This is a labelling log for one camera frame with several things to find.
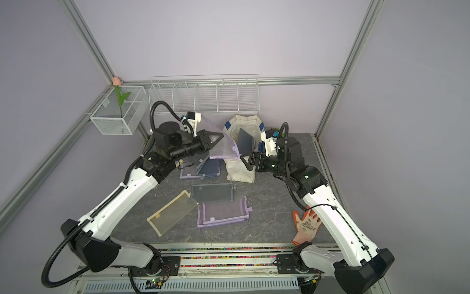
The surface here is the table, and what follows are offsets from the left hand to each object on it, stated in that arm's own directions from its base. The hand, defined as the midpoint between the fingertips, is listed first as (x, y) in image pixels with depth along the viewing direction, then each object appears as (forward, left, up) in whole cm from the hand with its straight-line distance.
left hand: (224, 138), depth 64 cm
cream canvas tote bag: (+7, -4, -31) cm, 32 cm away
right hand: (-3, -8, -6) cm, 11 cm away
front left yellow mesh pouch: (-10, +29, -41) cm, 51 cm away
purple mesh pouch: (-1, 0, -4) cm, 4 cm away
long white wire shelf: (+46, +2, -12) cm, 48 cm away
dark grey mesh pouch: (0, +8, -40) cm, 41 cm away
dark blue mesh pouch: (+15, +10, -38) cm, 42 cm away
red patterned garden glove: (-22, -34, -39) cm, 56 cm away
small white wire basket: (+32, +51, -9) cm, 61 cm away
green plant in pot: (+30, -29, -26) cm, 49 cm away
